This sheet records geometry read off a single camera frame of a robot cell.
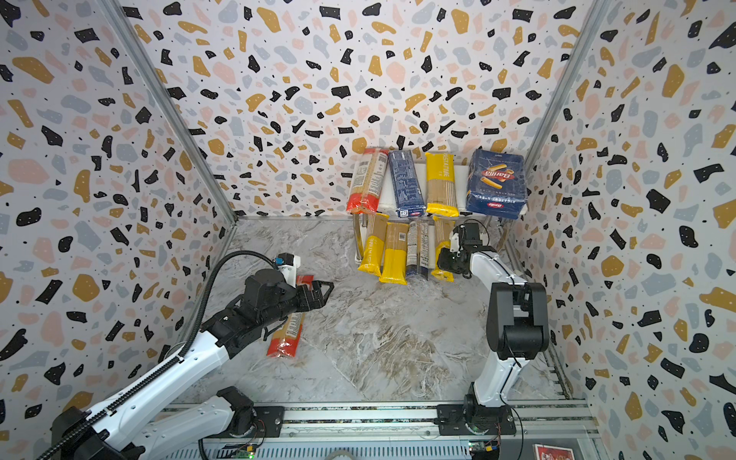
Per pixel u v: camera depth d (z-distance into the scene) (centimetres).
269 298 59
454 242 90
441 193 77
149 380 43
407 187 77
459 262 73
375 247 100
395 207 79
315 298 67
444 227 106
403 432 73
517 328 50
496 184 75
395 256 99
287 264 67
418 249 100
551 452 69
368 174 81
